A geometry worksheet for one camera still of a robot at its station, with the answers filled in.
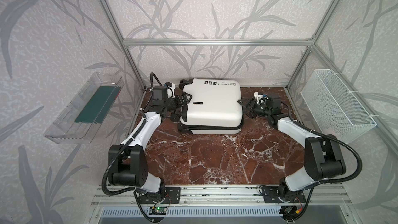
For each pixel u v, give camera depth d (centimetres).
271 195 73
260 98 82
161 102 67
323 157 45
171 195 74
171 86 79
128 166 43
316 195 75
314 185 53
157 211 72
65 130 60
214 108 82
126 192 47
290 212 74
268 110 71
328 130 73
